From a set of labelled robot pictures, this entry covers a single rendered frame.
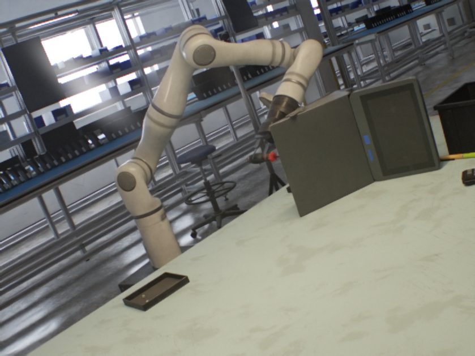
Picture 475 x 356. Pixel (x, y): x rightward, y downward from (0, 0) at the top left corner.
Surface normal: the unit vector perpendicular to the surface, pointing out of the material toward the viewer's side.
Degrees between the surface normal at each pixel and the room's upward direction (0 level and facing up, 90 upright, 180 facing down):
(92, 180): 90
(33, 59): 82
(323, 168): 90
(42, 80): 82
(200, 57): 118
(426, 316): 0
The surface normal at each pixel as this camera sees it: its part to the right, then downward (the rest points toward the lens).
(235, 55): 0.44, 0.51
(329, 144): 0.32, 0.14
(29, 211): 0.67, -0.04
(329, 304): -0.33, -0.91
